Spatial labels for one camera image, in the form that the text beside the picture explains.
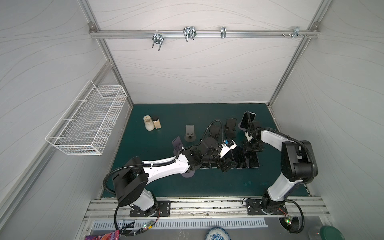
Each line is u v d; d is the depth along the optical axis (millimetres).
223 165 658
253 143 788
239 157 903
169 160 513
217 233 662
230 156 908
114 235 649
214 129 957
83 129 672
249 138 878
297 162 483
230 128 1004
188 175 840
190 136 975
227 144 636
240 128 1046
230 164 645
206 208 751
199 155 607
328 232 593
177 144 893
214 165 675
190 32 762
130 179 455
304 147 466
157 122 1013
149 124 1004
